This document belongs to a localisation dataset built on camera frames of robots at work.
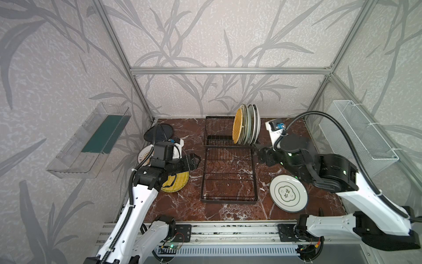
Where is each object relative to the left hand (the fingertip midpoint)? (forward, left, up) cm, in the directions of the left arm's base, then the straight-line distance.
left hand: (195, 161), depth 72 cm
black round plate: (+37, +32, -25) cm, 55 cm away
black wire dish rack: (+5, -16, -22) cm, 28 cm away
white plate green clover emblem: (-7, -48, -21) cm, 53 cm away
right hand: (-1, -26, +17) cm, 32 cm away
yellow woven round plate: (-2, +11, -22) cm, 25 cm away
